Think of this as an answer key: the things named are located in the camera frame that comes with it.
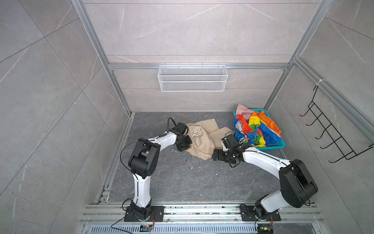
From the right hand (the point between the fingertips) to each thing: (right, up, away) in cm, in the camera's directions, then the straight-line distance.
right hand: (217, 156), depth 90 cm
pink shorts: (+22, +30, +15) cm, 40 cm away
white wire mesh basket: (-16, +53, +11) cm, 56 cm away
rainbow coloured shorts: (+30, +16, +8) cm, 35 cm away
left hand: (-16, +7, +7) cm, 19 cm away
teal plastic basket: (+33, +5, +1) cm, 33 cm away
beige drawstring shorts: (-7, +12, +5) cm, 14 cm away
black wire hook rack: (+47, +13, -27) cm, 56 cm away
